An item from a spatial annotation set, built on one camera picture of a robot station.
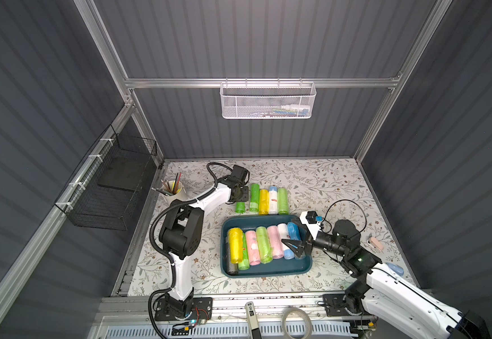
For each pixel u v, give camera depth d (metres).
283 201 0.99
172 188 0.96
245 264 0.81
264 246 0.84
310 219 0.62
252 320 0.68
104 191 0.72
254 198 1.02
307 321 0.68
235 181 0.77
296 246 0.65
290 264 0.84
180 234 0.52
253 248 0.83
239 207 0.94
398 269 0.82
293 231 0.87
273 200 0.99
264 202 0.99
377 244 0.86
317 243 0.65
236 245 0.82
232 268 0.80
